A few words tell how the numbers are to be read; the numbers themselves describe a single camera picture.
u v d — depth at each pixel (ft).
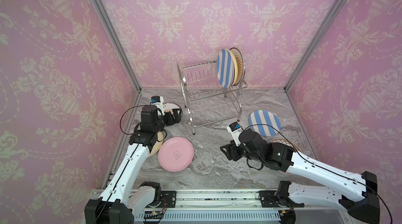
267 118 3.39
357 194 1.30
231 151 2.02
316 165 1.48
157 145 2.96
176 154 2.90
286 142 2.95
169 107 3.57
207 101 3.70
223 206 2.38
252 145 1.69
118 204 1.27
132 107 2.09
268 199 2.40
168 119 2.25
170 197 2.45
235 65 2.35
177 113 2.29
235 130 2.04
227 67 2.60
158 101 2.22
